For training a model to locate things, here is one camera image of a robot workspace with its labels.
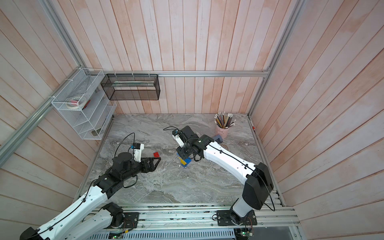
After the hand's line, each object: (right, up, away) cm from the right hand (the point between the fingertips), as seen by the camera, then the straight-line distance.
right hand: (181, 149), depth 82 cm
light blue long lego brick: (+4, -7, +2) cm, 8 cm away
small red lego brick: (-17, -6, +14) cm, 23 cm away
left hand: (-14, -6, -4) cm, 16 cm away
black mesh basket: (-36, +41, +20) cm, 58 cm away
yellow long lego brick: (0, -8, +4) cm, 9 cm away
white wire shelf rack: (-48, +15, -3) cm, 51 cm away
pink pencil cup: (+28, +9, +19) cm, 35 cm away
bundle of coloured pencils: (+29, +16, +20) cm, 39 cm away
